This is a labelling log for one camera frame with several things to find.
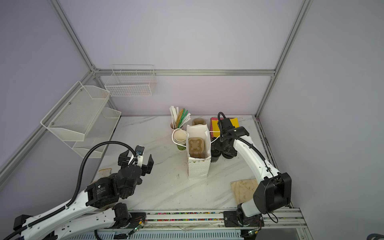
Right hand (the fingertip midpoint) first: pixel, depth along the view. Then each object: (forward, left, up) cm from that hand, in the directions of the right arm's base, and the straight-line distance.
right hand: (218, 148), depth 82 cm
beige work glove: (-17, -14, -18) cm, 28 cm away
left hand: (-11, +39, +11) cm, 42 cm away
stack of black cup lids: (+4, -7, -15) cm, 17 cm away
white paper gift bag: (-11, +11, -2) cm, 16 cm away
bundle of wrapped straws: (+24, +25, -1) cm, 34 cm away
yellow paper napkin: (0, +3, +17) cm, 17 cm away
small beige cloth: (-9, +68, -13) cm, 70 cm away
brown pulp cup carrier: (+6, +13, -9) cm, 17 cm away
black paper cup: (-5, +2, +5) cm, 8 cm away
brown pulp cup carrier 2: (+33, +13, -12) cm, 37 cm away
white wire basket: (+40, +55, +19) cm, 70 cm away
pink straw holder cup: (+21, +30, -7) cm, 38 cm away
